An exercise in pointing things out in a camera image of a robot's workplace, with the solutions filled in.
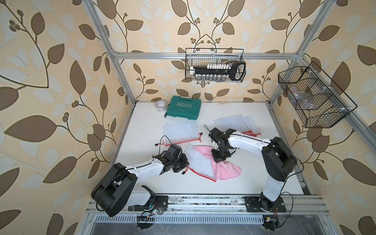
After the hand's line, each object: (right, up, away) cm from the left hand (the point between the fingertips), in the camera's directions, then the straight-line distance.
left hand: (189, 161), depth 86 cm
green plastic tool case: (-9, +34, +26) cm, 44 cm away
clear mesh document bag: (+7, -2, +4) cm, 8 cm away
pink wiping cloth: (+21, -4, -3) cm, 21 cm away
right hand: (+17, 0, +1) cm, 17 cm away
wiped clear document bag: (+40, +21, +21) cm, 50 cm away
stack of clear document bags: (-7, +16, +18) cm, 25 cm away
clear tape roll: (-24, +35, +32) cm, 54 cm away
